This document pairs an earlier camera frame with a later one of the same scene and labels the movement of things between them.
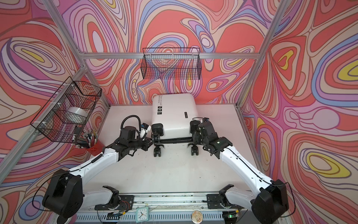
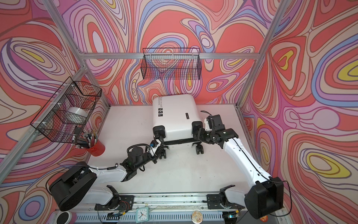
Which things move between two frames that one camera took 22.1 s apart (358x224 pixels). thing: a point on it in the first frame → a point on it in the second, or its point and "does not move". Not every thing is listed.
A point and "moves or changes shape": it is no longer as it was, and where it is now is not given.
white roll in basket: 76,115 does not move
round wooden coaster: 196,217 does not move
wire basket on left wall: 63,119 does not move
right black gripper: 195,136 → 199,133
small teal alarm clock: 141,214 does not move
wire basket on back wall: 174,63 does not move
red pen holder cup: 97,149 does not move
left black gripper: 146,143 → 154,158
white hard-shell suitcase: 175,121 moves or changes shape
